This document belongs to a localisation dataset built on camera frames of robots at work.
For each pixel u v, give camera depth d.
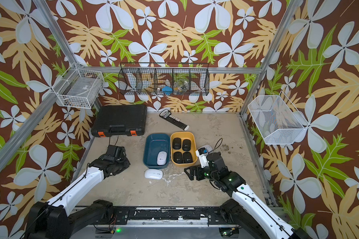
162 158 0.92
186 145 0.98
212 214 0.74
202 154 0.69
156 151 0.95
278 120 0.80
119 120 1.08
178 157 0.93
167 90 0.94
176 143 0.99
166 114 1.19
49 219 0.38
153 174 0.86
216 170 0.57
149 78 0.96
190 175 0.68
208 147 0.99
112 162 0.65
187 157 0.93
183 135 1.05
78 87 0.85
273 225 0.42
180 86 0.96
